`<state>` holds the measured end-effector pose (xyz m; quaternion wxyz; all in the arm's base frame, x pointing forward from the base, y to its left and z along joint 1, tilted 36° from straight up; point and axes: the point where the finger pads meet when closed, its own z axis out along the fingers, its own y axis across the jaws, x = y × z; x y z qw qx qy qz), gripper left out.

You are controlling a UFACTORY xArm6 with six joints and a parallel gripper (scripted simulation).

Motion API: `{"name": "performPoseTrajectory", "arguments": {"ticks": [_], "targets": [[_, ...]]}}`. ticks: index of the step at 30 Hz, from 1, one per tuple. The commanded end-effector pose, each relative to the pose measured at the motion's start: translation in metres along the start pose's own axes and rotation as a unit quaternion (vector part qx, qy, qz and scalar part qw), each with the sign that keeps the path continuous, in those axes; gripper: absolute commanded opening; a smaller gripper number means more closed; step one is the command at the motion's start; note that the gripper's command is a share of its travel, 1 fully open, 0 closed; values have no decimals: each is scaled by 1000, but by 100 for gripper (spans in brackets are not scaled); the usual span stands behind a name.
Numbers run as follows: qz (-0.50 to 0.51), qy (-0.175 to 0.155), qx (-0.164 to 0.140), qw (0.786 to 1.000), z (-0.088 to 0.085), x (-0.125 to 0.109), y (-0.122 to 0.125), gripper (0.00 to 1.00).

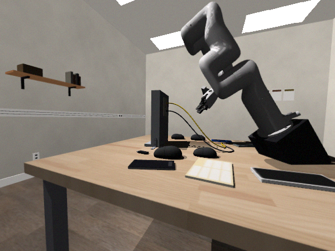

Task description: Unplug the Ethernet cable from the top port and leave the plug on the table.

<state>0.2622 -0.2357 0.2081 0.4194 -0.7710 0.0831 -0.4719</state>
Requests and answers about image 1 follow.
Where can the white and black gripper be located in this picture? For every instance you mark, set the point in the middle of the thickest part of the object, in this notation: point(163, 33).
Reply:
point(207, 100)

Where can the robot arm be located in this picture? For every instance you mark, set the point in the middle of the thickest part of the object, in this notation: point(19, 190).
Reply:
point(207, 32)

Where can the black computer mouse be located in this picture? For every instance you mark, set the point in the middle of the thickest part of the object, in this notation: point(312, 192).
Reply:
point(168, 152)
point(177, 136)
point(205, 152)
point(196, 137)

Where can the dark grey panel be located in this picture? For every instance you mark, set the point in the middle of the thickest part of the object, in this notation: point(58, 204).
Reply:
point(159, 123)

